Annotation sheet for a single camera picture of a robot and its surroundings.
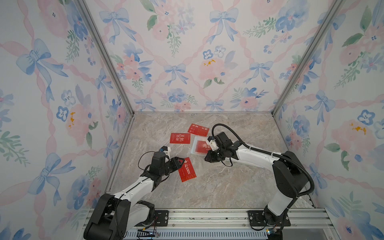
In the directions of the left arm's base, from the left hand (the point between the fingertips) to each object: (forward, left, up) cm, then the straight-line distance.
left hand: (184, 160), depth 86 cm
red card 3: (+28, -8, -7) cm, 30 cm away
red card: (+12, -11, -5) cm, 17 cm away
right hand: (+2, -13, -2) cm, 13 cm away
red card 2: (+20, +4, -6) cm, 21 cm away
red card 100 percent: (-4, -1, -8) cm, 9 cm away
